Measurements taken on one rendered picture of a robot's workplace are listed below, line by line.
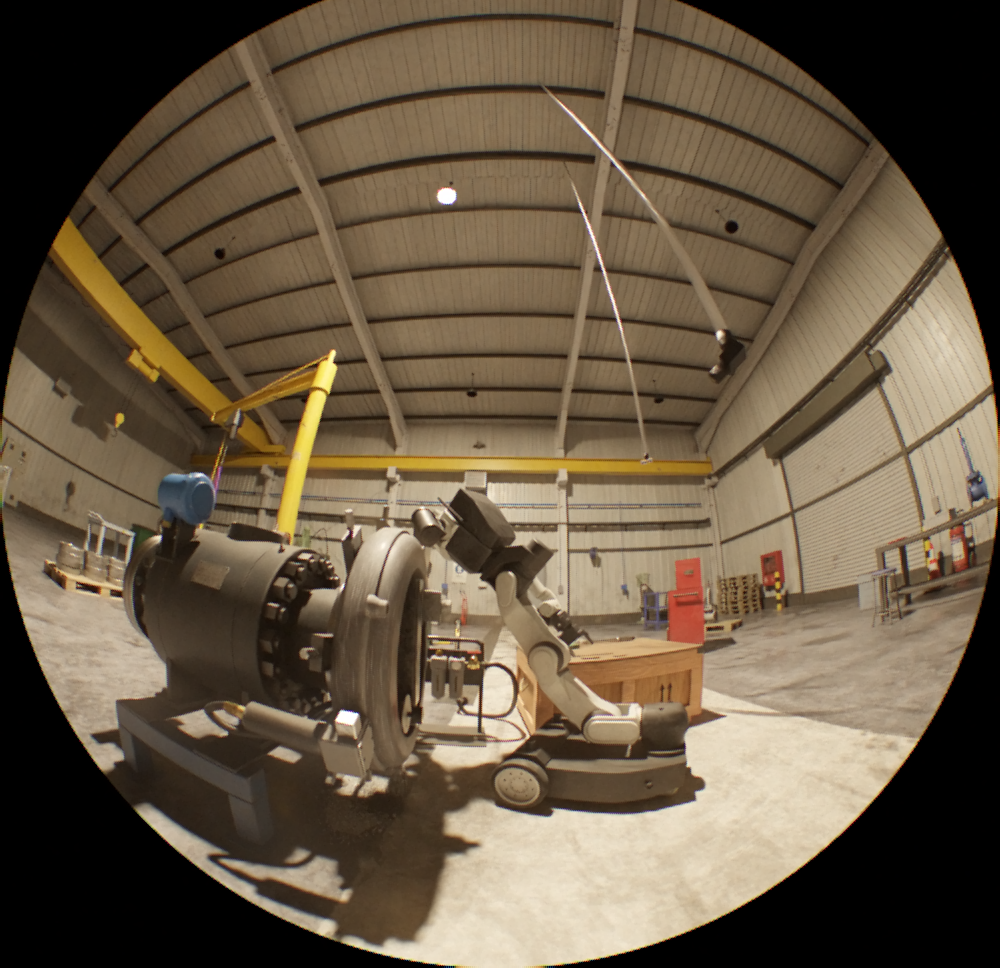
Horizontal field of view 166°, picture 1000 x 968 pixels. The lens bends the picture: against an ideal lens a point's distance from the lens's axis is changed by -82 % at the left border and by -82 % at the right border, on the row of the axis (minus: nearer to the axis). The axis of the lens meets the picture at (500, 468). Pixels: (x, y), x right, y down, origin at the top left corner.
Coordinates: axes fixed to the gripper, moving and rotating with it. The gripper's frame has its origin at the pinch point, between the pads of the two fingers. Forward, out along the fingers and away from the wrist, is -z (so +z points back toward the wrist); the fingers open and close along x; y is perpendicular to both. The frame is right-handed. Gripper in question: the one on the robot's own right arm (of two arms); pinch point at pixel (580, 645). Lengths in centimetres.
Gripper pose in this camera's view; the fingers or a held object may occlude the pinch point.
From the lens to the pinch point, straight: 163.9
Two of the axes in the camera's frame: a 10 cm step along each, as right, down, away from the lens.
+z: -5.4, -6.6, 5.1
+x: -6.6, 7.1, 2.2
